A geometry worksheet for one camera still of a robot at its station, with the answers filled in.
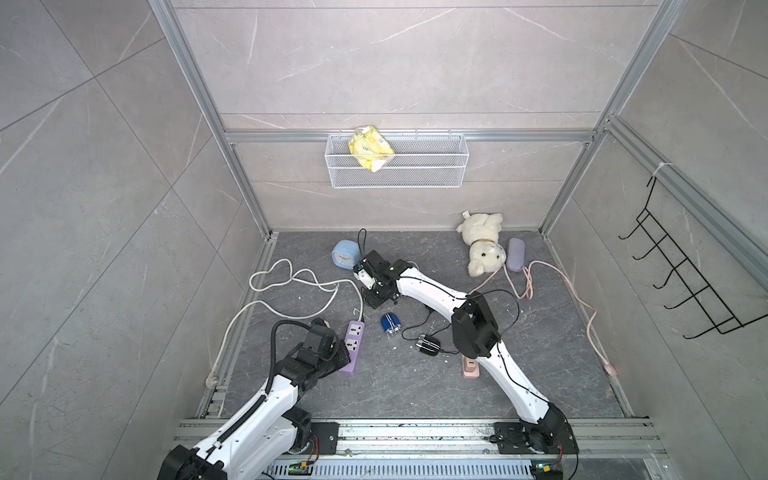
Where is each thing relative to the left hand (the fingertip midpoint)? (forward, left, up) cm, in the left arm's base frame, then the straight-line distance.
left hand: (351, 347), depth 85 cm
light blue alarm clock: (+32, +3, +4) cm, 33 cm away
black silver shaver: (0, -23, -1) cm, 23 cm away
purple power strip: (+3, 0, -1) cm, 4 cm away
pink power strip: (-7, -34, 0) cm, 34 cm away
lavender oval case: (+32, -59, -2) cm, 67 cm away
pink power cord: (-6, -77, -7) cm, 78 cm away
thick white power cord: (+30, +32, -4) cm, 44 cm away
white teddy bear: (+42, -47, +4) cm, 63 cm away
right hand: (+19, -6, -3) cm, 20 cm away
